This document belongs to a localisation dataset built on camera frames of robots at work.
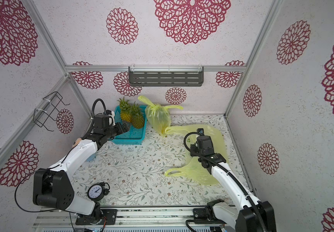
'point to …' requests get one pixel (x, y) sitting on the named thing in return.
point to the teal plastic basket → (133, 136)
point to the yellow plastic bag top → (159, 116)
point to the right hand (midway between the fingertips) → (194, 143)
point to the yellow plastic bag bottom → (193, 172)
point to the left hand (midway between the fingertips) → (125, 125)
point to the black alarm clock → (96, 192)
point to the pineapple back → (126, 109)
